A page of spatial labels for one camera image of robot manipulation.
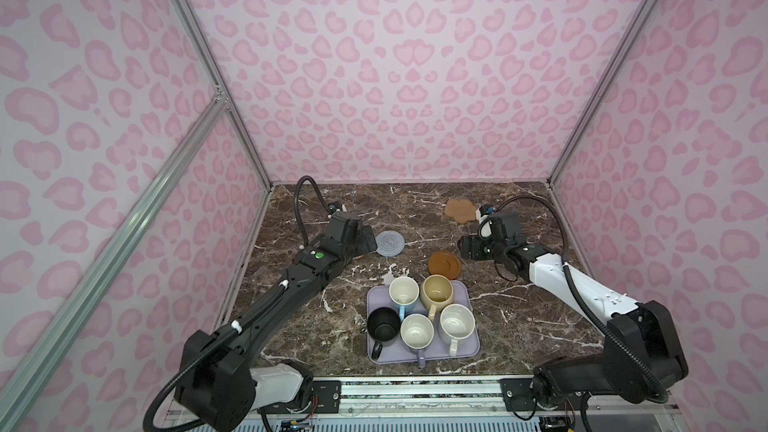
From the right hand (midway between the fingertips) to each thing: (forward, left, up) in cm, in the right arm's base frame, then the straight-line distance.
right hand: (472, 239), depth 87 cm
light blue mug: (-12, +20, -11) cm, 25 cm away
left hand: (-2, +32, +6) cm, 32 cm away
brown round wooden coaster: (0, +6, -14) cm, 15 cm away
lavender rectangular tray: (-27, +22, -12) cm, 37 cm away
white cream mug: (-20, +5, -12) cm, 24 cm away
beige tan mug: (-11, +10, -12) cm, 19 cm away
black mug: (-21, +25, -12) cm, 35 cm away
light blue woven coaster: (+6, +25, -12) cm, 28 cm away
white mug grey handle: (-23, +16, -12) cm, 30 cm away
